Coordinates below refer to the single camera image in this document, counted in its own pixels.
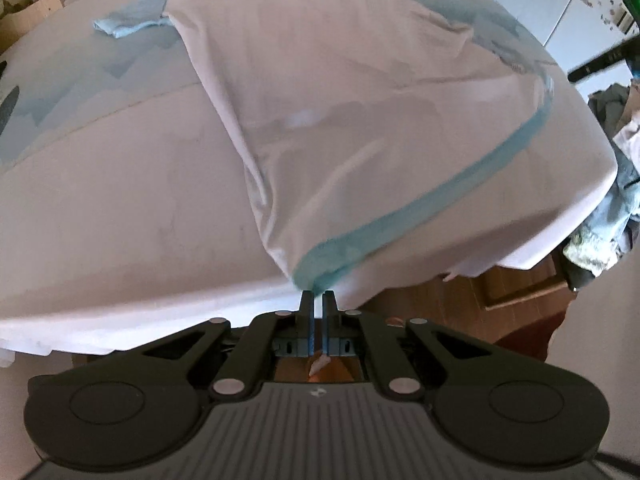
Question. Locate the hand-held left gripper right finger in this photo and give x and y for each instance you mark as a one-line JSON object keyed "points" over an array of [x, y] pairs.
{"points": [[326, 330]]}

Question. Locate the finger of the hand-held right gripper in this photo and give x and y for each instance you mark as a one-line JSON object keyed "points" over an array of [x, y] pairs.
{"points": [[600, 63]]}

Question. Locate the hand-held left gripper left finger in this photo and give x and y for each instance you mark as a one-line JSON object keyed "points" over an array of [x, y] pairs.
{"points": [[310, 330]]}

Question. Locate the light blue shirt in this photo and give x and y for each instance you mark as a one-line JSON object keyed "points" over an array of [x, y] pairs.
{"points": [[325, 110]]}

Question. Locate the pile of assorted clothes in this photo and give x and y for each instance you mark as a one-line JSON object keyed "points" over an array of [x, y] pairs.
{"points": [[607, 107]]}

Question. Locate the white sticker-covered cabinet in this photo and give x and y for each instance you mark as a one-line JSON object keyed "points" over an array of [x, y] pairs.
{"points": [[525, 0]]}

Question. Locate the low wooden shelf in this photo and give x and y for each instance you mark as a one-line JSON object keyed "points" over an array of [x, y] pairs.
{"points": [[525, 285]]}

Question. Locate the brown cardboard box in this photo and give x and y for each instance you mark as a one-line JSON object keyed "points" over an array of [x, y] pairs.
{"points": [[30, 20]]}

